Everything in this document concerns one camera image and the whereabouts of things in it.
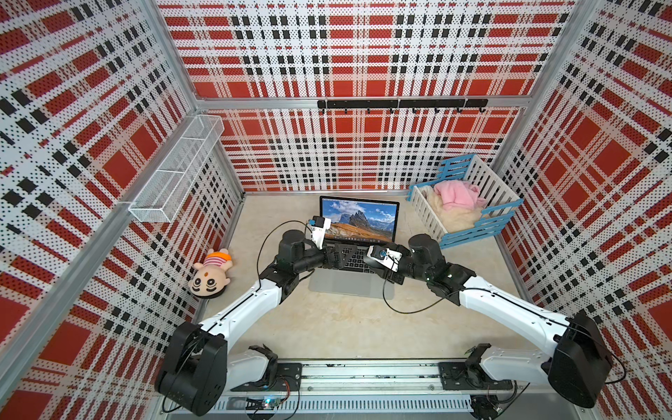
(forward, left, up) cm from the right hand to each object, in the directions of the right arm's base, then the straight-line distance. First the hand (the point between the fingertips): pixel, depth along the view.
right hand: (381, 255), depth 79 cm
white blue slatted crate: (+24, -48, -5) cm, 53 cm away
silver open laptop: (+19, +5, -9) cm, 22 cm away
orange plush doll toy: (-3, +57, -10) cm, 58 cm away
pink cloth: (+30, -34, -5) cm, 46 cm away
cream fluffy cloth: (+23, -31, -11) cm, 40 cm away
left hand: (+2, +9, +2) cm, 10 cm away
